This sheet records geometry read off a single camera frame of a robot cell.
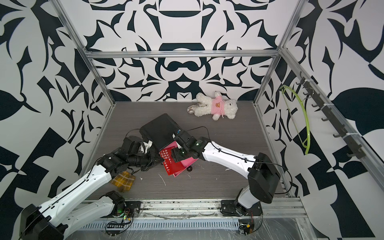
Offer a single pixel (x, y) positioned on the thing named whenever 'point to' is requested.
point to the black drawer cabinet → (160, 131)
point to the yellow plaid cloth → (124, 181)
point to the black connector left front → (114, 229)
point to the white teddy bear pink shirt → (217, 106)
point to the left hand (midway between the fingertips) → (164, 157)
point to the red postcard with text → (171, 167)
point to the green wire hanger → (302, 142)
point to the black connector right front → (247, 229)
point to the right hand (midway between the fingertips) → (175, 152)
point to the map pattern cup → (190, 109)
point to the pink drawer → (185, 163)
